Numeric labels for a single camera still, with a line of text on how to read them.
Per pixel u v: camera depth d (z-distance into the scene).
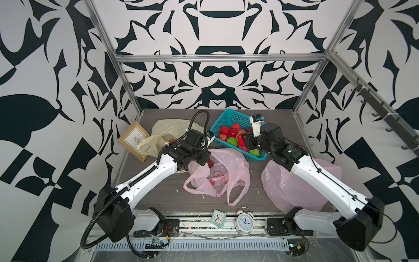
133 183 0.44
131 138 0.89
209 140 0.71
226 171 0.82
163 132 0.88
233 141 0.95
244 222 0.73
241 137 0.77
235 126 1.05
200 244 0.71
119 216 0.39
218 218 0.76
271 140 0.57
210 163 0.90
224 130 1.02
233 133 1.01
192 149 0.60
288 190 0.68
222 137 0.99
